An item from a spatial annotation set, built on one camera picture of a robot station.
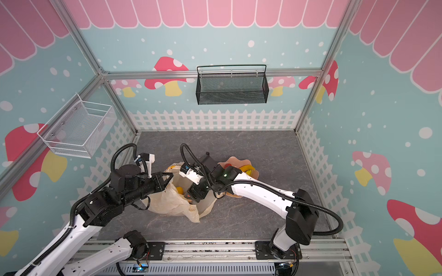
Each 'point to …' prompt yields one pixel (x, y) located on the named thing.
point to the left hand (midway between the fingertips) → (173, 179)
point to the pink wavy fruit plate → (235, 162)
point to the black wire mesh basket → (221, 88)
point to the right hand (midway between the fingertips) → (189, 189)
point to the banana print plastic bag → (172, 200)
